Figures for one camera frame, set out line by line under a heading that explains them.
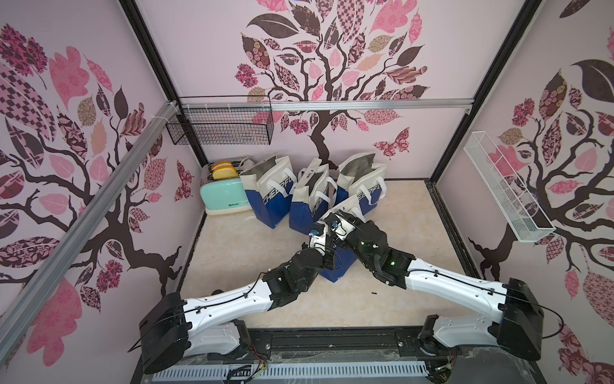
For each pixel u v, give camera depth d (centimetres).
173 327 40
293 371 70
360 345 76
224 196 98
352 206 79
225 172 98
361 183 88
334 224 59
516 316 40
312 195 83
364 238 53
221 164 101
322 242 62
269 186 89
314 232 61
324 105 92
